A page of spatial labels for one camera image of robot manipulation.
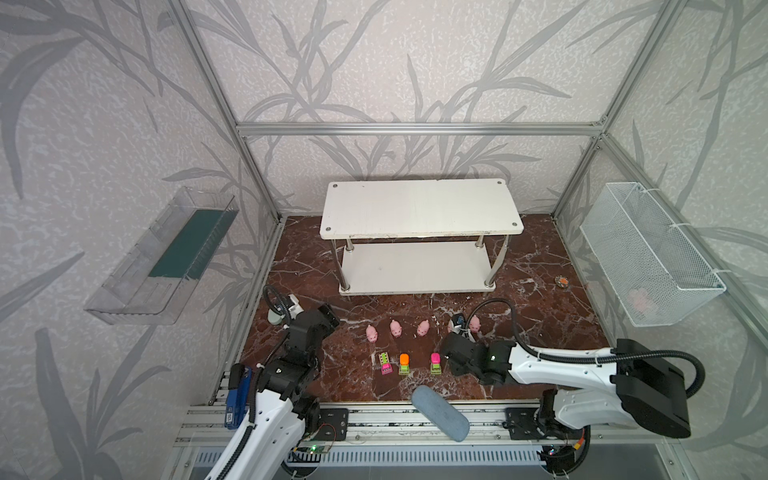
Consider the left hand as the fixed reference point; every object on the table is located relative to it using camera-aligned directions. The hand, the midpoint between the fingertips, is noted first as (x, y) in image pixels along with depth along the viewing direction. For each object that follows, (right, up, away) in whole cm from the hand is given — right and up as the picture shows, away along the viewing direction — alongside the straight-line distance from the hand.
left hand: (327, 301), depth 81 cm
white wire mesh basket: (+75, +10, -19) cm, 78 cm away
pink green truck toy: (+16, -18, -1) cm, 24 cm away
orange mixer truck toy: (+21, -17, -1) cm, 27 cm away
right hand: (+35, -14, +4) cm, 38 cm away
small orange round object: (+75, +3, +20) cm, 78 cm away
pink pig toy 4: (+42, -8, +7) cm, 44 cm away
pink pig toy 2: (+19, -10, +7) cm, 23 cm away
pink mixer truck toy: (+30, -17, 0) cm, 35 cm away
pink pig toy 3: (+27, -10, +7) cm, 30 cm away
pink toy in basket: (+80, +2, -8) cm, 80 cm away
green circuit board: (0, -33, -11) cm, 35 cm away
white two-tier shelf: (+25, +18, -10) cm, 32 cm away
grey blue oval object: (+32, -27, -9) cm, 43 cm away
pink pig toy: (+12, -11, +6) cm, 17 cm away
